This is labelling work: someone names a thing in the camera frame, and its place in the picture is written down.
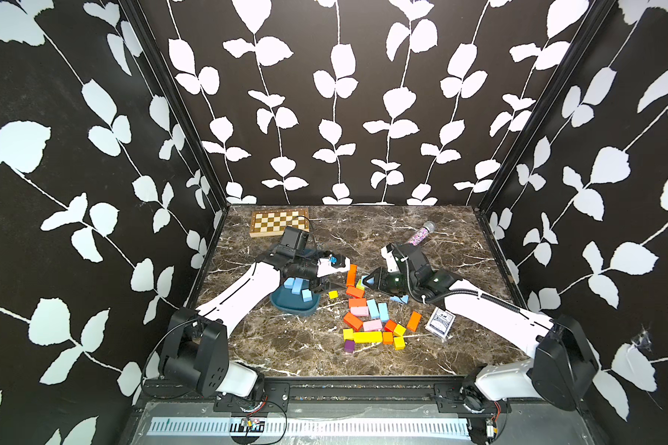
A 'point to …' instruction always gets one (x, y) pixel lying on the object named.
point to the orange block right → (414, 321)
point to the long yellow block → (365, 337)
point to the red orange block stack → (357, 302)
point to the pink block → (372, 325)
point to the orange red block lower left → (353, 321)
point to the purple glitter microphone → (429, 227)
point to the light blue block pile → (382, 307)
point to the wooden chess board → (274, 222)
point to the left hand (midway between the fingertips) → (343, 269)
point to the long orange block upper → (352, 276)
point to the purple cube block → (349, 346)
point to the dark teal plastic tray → (284, 300)
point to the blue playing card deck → (440, 322)
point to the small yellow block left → (333, 294)
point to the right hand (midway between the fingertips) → (362, 279)
